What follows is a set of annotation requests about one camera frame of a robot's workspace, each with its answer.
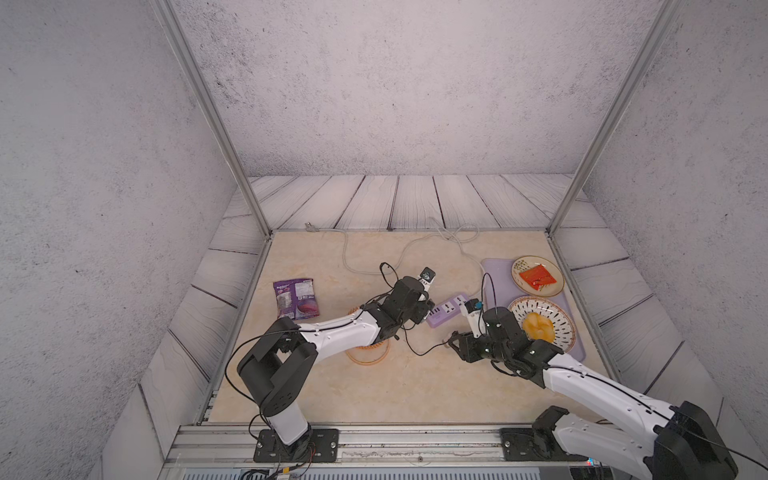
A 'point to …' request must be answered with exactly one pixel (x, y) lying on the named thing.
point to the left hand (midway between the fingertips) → (426, 295)
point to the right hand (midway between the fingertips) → (456, 340)
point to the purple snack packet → (296, 298)
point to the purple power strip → (446, 311)
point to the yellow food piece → (537, 326)
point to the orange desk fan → (369, 355)
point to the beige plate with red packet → (529, 261)
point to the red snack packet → (538, 276)
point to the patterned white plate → (565, 334)
